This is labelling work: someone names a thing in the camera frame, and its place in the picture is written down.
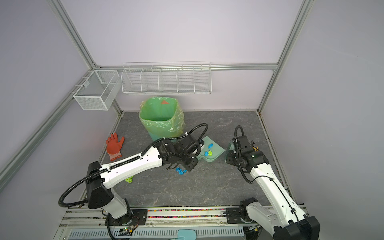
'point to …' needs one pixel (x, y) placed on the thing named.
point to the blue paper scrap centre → (210, 145)
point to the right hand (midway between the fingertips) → (231, 158)
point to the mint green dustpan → (210, 150)
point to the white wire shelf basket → (184, 77)
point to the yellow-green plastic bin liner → (162, 116)
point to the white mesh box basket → (98, 91)
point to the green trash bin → (162, 117)
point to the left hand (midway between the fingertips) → (193, 164)
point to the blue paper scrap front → (180, 171)
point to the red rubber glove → (114, 147)
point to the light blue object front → (187, 234)
